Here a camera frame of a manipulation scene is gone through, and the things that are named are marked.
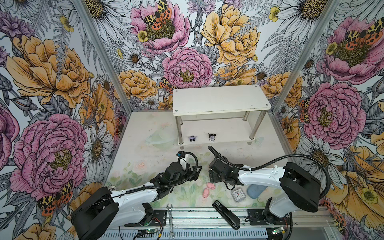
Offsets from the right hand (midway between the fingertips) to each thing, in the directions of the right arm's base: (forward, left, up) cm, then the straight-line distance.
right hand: (218, 178), depth 87 cm
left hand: (+2, +13, +7) cm, 15 cm away
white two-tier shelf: (+45, -14, +5) cm, 47 cm away
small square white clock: (-10, -9, +2) cm, 14 cm away
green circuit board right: (-25, -25, -1) cm, 36 cm away
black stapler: (-21, -3, +6) cm, 22 cm away
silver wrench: (-25, +24, 0) cm, 35 cm away
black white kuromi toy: (+22, +2, +10) cm, 24 cm away
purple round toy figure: (+22, +14, +10) cm, 28 cm away
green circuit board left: (-24, +34, 0) cm, 42 cm away
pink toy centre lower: (-8, +7, +1) cm, 11 cm away
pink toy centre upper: (-5, +4, +2) cm, 7 cm away
